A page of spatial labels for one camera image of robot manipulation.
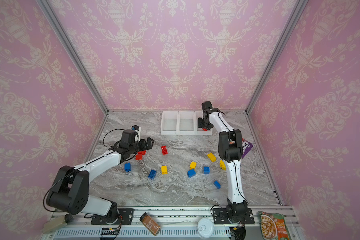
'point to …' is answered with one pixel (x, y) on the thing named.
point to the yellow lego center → (164, 170)
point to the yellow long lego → (212, 157)
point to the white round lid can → (205, 228)
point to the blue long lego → (152, 174)
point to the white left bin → (169, 124)
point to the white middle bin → (186, 123)
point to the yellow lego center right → (192, 165)
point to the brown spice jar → (150, 224)
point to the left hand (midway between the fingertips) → (148, 142)
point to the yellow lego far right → (222, 165)
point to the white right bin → (199, 131)
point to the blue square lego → (206, 170)
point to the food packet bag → (273, 226)
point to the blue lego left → (127, 167)
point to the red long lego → (164, 150)
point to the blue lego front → (217, 184)
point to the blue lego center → (191, 173)
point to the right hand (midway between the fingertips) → (203, 124)
